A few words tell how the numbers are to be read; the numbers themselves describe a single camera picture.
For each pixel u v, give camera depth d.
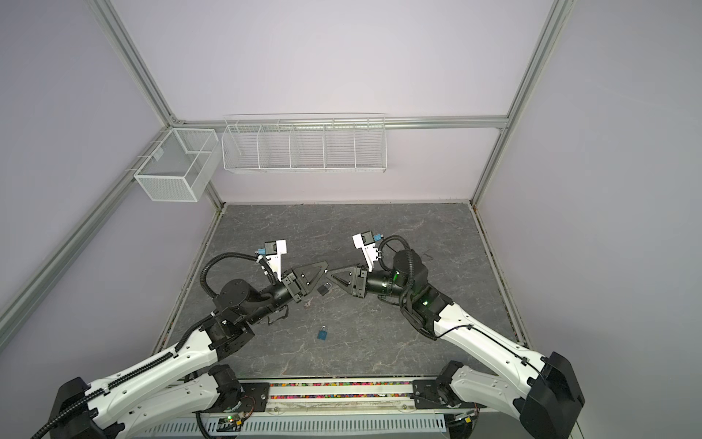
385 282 0.59
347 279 0.60
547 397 0.39
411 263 0.50
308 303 0.91
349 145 1.06
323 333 0.85
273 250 0.59
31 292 0.53
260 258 0.57
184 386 0.58
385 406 0.74
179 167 0.96
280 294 0.58
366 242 0.61
